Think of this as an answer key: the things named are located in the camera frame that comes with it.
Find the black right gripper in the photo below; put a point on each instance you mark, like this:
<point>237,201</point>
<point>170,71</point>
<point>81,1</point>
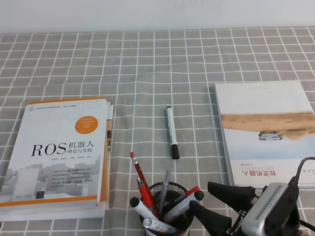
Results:
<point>241,199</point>

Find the white marker black ends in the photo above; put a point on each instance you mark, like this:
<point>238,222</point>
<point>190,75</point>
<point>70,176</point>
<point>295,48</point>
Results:
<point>183,206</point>

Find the black mesh pen holder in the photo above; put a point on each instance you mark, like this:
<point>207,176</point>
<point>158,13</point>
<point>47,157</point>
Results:
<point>182,222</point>

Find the grey gel pen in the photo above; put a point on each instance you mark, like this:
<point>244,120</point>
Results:
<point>163,192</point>

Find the red ballpoint pen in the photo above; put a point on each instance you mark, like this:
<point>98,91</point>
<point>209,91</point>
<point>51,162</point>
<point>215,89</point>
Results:
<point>147,198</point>

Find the white marker in holder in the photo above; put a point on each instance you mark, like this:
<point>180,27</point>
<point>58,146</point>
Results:
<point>141,209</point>

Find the red capped marker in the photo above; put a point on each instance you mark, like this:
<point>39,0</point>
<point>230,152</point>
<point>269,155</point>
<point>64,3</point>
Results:
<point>180,198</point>

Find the white marker black cap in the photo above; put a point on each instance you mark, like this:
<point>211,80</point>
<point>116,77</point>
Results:
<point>172,131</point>

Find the silver tipped white marker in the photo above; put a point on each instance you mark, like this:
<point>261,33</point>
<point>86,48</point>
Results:
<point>158,226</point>

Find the white Agilex robotics brochure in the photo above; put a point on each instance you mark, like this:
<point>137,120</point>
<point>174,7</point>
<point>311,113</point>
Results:
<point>265,132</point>

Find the red pencil with eraser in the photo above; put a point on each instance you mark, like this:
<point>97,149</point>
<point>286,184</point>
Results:
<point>138,169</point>

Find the grey checked tablecloth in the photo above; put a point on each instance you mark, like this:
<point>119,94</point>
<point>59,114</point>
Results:
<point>142,73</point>

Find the white ROS robot book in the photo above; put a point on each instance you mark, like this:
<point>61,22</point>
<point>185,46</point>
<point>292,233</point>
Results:
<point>56,157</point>

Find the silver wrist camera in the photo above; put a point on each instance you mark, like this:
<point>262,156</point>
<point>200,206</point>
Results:
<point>275,212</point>

